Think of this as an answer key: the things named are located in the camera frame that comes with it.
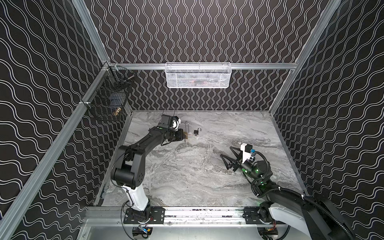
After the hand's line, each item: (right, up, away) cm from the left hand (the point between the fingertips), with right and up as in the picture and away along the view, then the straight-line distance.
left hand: (189, 136), depth 92 cm
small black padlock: (+5, +2, +17) cm, 17 cm away
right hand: (+20, -7, -14) cm, 25 cm away
